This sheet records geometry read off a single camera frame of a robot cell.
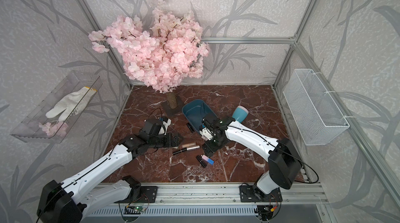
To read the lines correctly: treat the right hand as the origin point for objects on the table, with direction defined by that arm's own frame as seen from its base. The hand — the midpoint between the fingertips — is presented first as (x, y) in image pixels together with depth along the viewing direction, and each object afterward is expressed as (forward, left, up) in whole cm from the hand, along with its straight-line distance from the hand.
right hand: (211, 148), depth 80 cm
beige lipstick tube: (+5, +14, -7) cm, 16 cm away
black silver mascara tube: (+3, +14, -7) cm, 16 cm away
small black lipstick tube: (+16, +13, -8) cm, 22 cm away
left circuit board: (-24, +33, -8) cm, 42 cm away
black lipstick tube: (-4, +5, -7) cm, 10 cm away
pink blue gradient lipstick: (-2, +3, -8) cm, 9 cm away
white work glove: (+11, +61, +26) cm, 67 cm away
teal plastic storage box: (+30, +10, -8) cm, 33 cm away
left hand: (+3, +17, +4) cm, 18 cm away
